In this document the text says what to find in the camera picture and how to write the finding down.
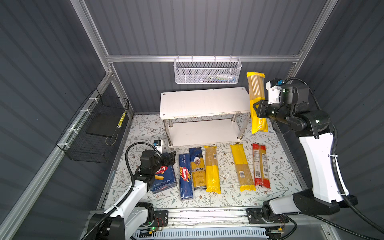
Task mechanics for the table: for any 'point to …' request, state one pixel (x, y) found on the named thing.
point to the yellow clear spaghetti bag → (213, 181)
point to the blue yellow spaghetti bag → (198, 168)
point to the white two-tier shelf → (204, 116)
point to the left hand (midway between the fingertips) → (168, 151)
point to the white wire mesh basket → (207, 71)
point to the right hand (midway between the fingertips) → (258, 105)
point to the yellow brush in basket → (121, 119)
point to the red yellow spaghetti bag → (261, 170)
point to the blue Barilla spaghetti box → (186, 176)
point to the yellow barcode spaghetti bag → (245, 180)
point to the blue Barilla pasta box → (164, 178)
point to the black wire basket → (90, 137)
